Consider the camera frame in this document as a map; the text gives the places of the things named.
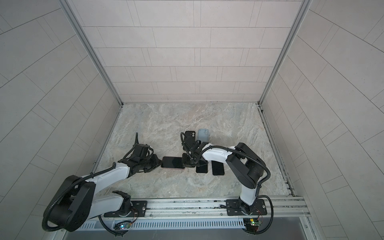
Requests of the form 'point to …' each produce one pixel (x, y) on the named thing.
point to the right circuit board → (251, 222)
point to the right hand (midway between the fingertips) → (181, 167)
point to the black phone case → (190, 136)
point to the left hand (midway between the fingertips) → (167, 160)
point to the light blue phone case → (203, 135)
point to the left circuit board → (125, 226)
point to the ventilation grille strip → (109, 225)
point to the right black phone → (217, 168)
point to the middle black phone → (203, 167)
